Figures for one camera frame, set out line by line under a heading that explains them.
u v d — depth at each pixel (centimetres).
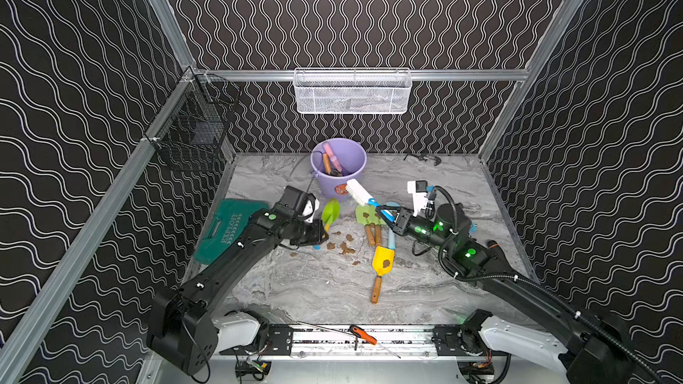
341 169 103
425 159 119
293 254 92
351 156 101
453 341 74
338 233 97
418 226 63
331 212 87
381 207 69
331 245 93
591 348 39
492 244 92
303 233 67
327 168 103
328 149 100
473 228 96
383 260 90
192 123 94
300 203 64
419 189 65
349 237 95
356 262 90
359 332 75
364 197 74
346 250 92
